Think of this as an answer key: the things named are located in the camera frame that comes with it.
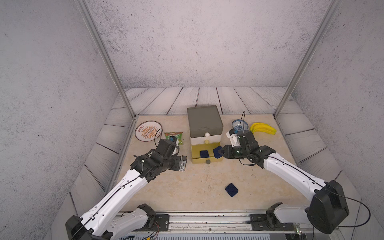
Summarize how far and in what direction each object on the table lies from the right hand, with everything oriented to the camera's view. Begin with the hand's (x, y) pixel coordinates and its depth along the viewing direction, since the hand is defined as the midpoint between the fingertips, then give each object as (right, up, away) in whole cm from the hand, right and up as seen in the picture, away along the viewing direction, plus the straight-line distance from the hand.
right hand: (221, 151), depth 80 cm
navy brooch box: (-8, -4, +15) cm, 18 cm away
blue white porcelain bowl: (+18, +14, +31) cm, 39 cm away
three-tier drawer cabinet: (-8, +12, +7) cm, 16 cm away
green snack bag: (-26, +8, +25) cm, 37 cm away
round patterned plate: (-49, +10, +31) cm, 59 cm away
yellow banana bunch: (+35, +12, +27) cm, 46 cm away
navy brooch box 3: (+6, -21, +3) cm, 22 cm away
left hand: (-20, -3, -6) cm, 21 cm away
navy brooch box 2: (-2, -1, 0) cm, 3 cm away
